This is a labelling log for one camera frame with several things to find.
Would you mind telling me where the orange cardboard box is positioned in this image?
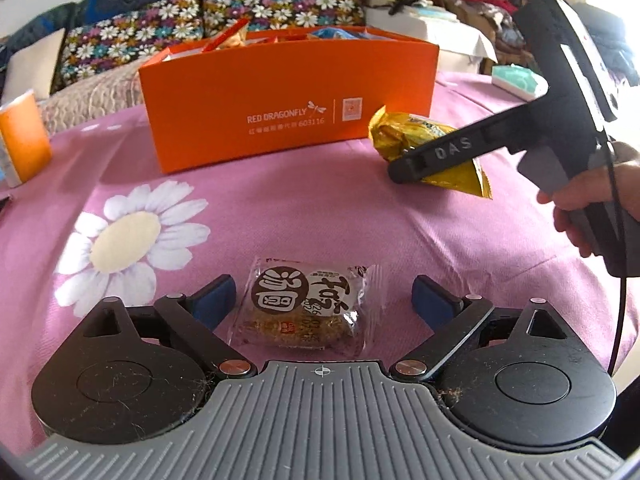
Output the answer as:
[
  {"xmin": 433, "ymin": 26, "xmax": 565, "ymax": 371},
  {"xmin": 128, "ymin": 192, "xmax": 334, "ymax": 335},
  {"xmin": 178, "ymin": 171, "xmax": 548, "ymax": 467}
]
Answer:
[{"xmin": 137, "ymin": 27, "xmax": 441, "ymax": 175}]

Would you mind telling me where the beige quilted sofa cover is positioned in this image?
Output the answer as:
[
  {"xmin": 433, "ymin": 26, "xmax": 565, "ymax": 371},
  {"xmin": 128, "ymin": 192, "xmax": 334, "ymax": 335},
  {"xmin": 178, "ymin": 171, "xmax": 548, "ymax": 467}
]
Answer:
[{"xmin": 37, "ymin": 65, "xmax": 151, "ymax": 136}]

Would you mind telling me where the orange plastic cup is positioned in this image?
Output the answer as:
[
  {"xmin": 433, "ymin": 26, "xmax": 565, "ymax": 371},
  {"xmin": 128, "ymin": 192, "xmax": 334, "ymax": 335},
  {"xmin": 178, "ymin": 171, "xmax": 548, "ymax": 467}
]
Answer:
[{"xmin": 0, "ymin": 89, "xmax": 53, "ymax": 187}]

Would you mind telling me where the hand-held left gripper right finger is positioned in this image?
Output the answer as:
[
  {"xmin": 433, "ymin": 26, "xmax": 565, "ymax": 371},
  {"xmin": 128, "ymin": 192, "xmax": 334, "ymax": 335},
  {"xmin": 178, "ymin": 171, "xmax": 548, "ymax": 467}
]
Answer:
[{"xmin": 389, "ymin": 274, "xmax": 557, "ymax": 382}]

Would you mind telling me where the floral cushion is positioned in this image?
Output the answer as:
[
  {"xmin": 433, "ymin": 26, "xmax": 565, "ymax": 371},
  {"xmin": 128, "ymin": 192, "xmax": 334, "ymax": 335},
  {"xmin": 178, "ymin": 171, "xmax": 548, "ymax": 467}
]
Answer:
[
  {"xmin": 202, "ymin": 0, "xmax": 366, "ymax": 32},
  {"xmin": 60, "ymin": 0, "xmax": 205, "ymax": 93}
]

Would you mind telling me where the yellow snack packet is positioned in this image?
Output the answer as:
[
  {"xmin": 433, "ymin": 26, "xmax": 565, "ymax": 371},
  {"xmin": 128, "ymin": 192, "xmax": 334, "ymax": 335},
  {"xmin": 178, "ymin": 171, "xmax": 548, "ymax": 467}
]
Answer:
[{"xmin": 368, "ymin": 105, "xmax": 493, "ymax": 200}]

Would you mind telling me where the blue snack packet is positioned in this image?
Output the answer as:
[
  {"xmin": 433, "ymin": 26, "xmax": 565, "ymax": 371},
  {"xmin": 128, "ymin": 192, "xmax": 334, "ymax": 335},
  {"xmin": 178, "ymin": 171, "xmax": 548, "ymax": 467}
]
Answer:
[{"xmin": 307, "ymin": 26, "xmax": 368, "ymax": 41}]

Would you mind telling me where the beige pillow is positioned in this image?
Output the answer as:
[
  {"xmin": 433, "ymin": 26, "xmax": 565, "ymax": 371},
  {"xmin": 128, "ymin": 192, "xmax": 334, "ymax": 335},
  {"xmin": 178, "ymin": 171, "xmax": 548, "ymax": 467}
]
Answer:
[{"xmin": 0, "ymin": 27, "xmax": 68, "ymax": 103}]

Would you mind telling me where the dark jacket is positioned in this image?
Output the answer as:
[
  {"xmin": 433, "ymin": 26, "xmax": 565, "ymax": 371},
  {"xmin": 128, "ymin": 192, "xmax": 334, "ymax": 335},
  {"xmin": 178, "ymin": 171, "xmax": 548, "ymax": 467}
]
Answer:
[{"xmin": 585, "ymin": 5, "xmax": 640, "ymax": 86}]

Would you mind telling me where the black cable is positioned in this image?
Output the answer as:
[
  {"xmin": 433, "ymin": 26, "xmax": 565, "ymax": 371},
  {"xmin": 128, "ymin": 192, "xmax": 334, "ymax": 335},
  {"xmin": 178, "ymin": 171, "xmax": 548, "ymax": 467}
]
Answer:
[{"xmin": 602, "ymin": 137, "xmax": 631, "ymax": 378}]

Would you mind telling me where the teal tissue pack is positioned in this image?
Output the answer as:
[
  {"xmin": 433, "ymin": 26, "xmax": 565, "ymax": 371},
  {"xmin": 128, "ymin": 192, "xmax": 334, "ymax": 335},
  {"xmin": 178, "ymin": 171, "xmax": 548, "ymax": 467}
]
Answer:
[{"xmin": 491, "ymin": 64, "xmax": 548, "ymax": 98}]

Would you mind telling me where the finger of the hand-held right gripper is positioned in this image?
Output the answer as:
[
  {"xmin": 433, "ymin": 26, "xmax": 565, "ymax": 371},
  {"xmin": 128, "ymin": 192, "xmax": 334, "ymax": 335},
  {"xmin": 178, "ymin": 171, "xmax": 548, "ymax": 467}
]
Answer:
[{"xmin": 387, "ymin": 102, "xmax": 532, "ymax": 185}]

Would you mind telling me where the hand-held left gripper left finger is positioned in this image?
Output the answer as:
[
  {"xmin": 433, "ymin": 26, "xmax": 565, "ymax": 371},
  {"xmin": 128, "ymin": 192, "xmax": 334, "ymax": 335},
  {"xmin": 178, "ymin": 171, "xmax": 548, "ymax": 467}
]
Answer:
[{"xmin": 80, "ymin": 274, "xmax": 258, "ymax": 381}]

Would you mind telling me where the clear peanut candy packet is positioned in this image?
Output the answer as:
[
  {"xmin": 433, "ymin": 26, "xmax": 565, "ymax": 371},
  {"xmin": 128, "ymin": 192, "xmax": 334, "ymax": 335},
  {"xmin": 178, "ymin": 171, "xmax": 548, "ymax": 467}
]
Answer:
[{"xmin": 200, "ymin": 19, "xmax": 251, "ymax": 53}]

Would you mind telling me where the white paper covered box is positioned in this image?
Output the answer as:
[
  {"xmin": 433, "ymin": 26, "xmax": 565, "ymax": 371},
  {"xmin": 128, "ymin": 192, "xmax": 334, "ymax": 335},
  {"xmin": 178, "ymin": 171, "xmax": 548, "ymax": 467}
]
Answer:
[{"xmin": 365, "ymin": 7, "xmax": 498, "ymax": 58}]

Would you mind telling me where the person's right hand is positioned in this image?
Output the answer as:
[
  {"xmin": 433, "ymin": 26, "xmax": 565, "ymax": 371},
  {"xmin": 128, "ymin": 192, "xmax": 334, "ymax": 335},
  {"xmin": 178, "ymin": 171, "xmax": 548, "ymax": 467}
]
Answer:
[{"xmin": 537, "ymin": 140, "xmax": 640, "ymax": 261}]

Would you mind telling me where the clear brown cake packet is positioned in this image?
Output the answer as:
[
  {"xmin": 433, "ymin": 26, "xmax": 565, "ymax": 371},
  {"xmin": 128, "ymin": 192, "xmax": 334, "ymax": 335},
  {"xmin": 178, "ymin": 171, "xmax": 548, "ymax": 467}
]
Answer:
[{"xmin": 229, "ymin": 256, "xmax": 377, "ymax": 361}]

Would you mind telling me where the purple daisy tablecloth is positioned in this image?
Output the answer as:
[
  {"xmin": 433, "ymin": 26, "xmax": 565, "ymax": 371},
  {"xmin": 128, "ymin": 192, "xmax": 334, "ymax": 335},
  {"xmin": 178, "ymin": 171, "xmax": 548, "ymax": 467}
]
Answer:
[{"xmin": 0, "ymin": 70, "xmax": 640, "ymax": 461}]

